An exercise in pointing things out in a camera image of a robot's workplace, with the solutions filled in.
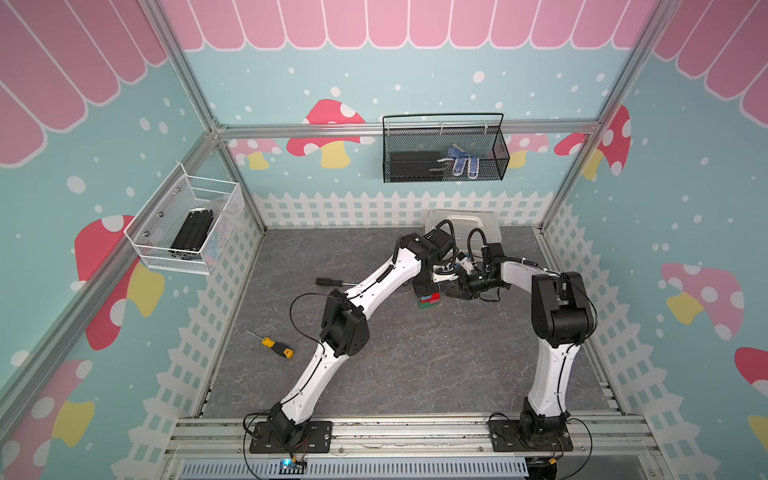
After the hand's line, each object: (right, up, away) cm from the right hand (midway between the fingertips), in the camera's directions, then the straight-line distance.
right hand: (444, 290), depth 96 cm
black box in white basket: (-65, +17, -24) cm, 71 cm away
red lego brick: (-3, -3, +1) cm, 4 cm away
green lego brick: (-5, -5, 0) cm, 7 cm away
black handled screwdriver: (-38, +2, +6) cm, 39 cm away
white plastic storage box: (+9, +24, +12) cm, 28 cm away
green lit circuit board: (-42, -41, -23) cm, 63 cm away
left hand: (-8, +1, -5) cm, 10 cm away
